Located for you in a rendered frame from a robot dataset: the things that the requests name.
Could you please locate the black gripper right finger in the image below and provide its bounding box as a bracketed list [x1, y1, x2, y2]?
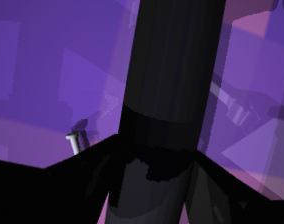
[184, 149, 284, 224]

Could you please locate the grey metal bolt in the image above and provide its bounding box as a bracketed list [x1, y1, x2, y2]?
[66, 132, 82, 154]

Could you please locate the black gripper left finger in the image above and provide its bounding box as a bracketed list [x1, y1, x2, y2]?
[0, 134, 118, 224]

